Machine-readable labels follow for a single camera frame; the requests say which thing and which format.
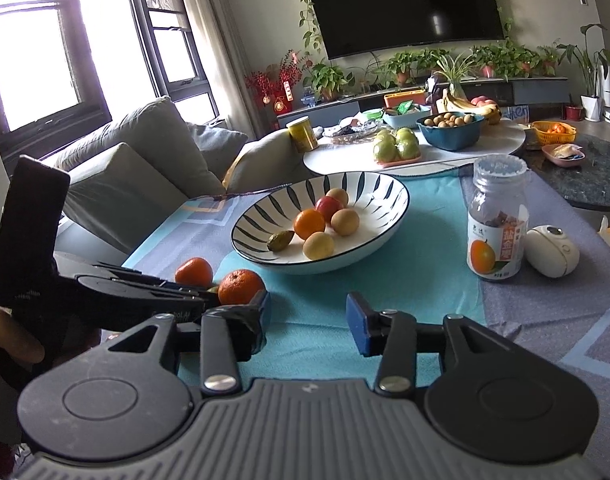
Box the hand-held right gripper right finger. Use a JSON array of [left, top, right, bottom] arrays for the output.
[[346, 291, 523, 393]]

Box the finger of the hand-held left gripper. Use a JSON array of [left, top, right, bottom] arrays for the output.
[[76, 274, 221, 313], [97, 261, 209, 293]]

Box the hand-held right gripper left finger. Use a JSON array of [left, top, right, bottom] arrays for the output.
[[92, 290, 273, 396]]

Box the large bumpy tangerine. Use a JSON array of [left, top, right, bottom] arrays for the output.
[[218, 269, 266, 306]]

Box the small tangerine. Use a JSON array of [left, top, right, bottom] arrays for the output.
[[175, 257, 214, 286]]

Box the smooth orange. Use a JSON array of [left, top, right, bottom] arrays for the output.
[[293, 209, 327, 241]]

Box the striped white ceramic bowl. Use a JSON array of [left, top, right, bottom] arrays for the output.
[[231, 171, 411, 275]]

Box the red round fruit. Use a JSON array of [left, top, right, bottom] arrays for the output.
[[315, 196, 345, 223]]

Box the person's left hand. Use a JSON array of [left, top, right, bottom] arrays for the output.
[[0, 306, 46, 378]]

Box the blue patterned tablecloth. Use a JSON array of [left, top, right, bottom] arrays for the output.
[[122, 167, 610, 411]]

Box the grey sofa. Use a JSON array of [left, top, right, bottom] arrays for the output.
[[50, 96, 311, 256]]

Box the grey and yellow cushion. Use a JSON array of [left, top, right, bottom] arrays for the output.
[[222, 130, 316, 193]]

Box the white round coffee table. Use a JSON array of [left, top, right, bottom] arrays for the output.
[[303, 117, 527, 177]]

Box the clear jar with orange label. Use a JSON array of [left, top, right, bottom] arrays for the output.
[[466, 155, 530, 283]]

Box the yellow tin can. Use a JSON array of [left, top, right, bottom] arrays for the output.
[[286, 116, 319, 153]]

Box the dark framed window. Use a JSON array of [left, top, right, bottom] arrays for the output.
[[122, 0, 221, 126], [0, 0, 113, 161]]

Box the glass dish with sweets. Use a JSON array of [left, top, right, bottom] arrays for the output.
[[322, 120, 383, 143]]

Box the blue fruit bowl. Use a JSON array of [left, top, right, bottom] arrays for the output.
[[416, 112, 486, 152]]

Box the white oval device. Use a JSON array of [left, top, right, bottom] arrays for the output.
[[525, 225, 581, 278]]

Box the light blue container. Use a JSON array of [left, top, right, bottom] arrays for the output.
[[382, 105, 432, 130]]

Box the pile of longans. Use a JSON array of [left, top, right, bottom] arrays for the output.
[[425, 112, 476, 129]]

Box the orange box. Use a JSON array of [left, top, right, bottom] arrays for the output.
[[383, 89, 426, 109]]

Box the red berry decoration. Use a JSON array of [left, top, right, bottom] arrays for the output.
[[245, 50, 306, 113]]

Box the bunch of bananas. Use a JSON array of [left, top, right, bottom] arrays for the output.
[[437, 89, 501, 125]]

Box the beige curtain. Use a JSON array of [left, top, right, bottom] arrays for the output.
[[172, 0, 266, 136]]

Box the potted pothos plant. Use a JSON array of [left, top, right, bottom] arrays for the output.
[[302, 60, 355, 102]]

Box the potted green plant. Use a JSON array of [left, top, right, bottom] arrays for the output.
[[505, 45, 541, 78], [385, 52, 418, 86], [538, 42, 561, 77], [472, 45, 506, 80]]

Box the pink snack dish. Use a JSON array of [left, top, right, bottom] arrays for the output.
[[541, 143, 586, 167]]

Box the orange plastic basket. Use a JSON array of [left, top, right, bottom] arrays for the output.
[[530, 121, 577, 147]]

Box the spider plant in vase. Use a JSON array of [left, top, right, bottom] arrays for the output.
[[432, 52, 478, 98]]

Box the dark marble round table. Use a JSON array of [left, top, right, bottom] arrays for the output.
[[522, 132, 610, 211]]

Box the grey television cabinet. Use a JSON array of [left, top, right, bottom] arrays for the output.
[[276, 76, 570, 128]]

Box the tall plant in white pot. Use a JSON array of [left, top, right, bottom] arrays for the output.
[[558, 24, 610, 122]]

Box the wall mounted television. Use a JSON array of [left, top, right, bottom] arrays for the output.
[[312, 0, 506, 60]]

